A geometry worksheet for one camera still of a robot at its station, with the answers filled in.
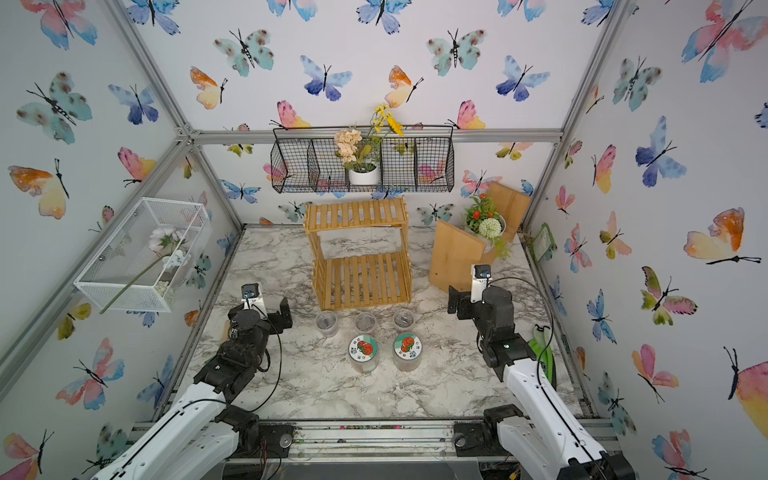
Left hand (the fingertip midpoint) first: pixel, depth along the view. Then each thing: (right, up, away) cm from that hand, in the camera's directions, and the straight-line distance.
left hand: (270, 298), depth 81 cm
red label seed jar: (+25, -8, +8) cm, 27 cm away
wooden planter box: (+50, +12, +4) cm, 52 cm away
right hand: (+54, +4, 0) cm, 54 cm away
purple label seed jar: (+13, -9, +8) cm, 18 cm away
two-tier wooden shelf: (+21, +3, +24) cm, 32 cm away
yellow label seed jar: (+36, -7, +8) cm, 37 cm away
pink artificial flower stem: (-23, +15, -7) cm, 29 cm away
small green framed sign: (+88, +15, +30) cm, 94 cm away
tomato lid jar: (+25, -15, 0) cm, 29 cm away
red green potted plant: (+60, +21, +10) cm, 65 cm away
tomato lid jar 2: (+37, -14, 0) cm, 39 cm away
